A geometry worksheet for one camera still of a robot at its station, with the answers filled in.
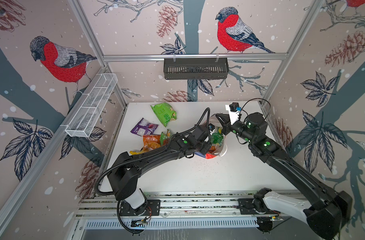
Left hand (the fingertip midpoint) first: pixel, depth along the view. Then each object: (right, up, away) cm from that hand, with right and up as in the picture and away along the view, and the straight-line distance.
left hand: (208, 142), depth 79 cm
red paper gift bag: (+6, -7, +12) cm, 15 cm away
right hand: (+2, +14, -9) cm, 17 cm away
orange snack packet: (-35, -3, +14) cm, 37 cm away
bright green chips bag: (-27, +17, +28) cm, 43 cm away
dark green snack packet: (+7, +1, +9) cm, 11 cm away
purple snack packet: (-42, +6, +24) cm, 49 cm away
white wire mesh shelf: (-63, +13, -6) cm, 64 cm away
